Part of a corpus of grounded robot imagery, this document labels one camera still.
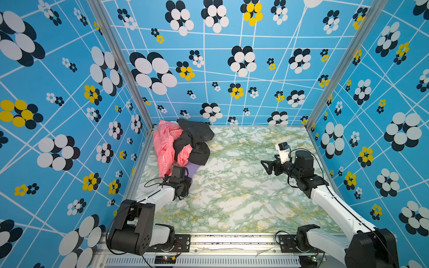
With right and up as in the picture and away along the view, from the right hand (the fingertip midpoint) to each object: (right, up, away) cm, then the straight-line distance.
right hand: (270, 158), depth 83 cm
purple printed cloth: (-42, -8, +15) cm, 45 cm away
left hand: (-41, -13, +10) cm, 44 cm away
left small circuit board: (-50, -43, -10) cm, 67 cm away
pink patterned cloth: (-59, +9, +14) cm, 61 cm away
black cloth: (-39, +13, +17) cm, 44 cm away
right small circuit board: (+12, -42, -13) cm, 46 cm away
